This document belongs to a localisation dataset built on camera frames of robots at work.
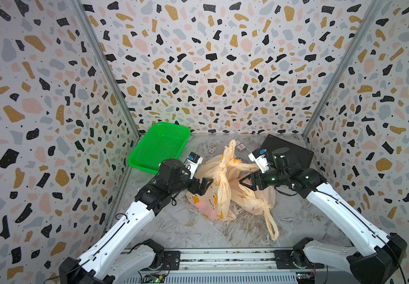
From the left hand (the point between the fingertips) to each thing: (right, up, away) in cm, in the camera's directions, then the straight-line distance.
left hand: (205, 174), depth 72 cm
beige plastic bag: (+22, -12, +4) cm, 26 cm away
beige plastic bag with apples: (+4, -11, -4) cm, 12 cm away
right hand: (+16, -2, -1) cm, 16 cm away
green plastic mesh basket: (-32, +16, +46) cm, 58 cm away
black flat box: (+40, +15, +41) cm, 59 cm away
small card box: (+20, +13, +43) cm, 49 cm away
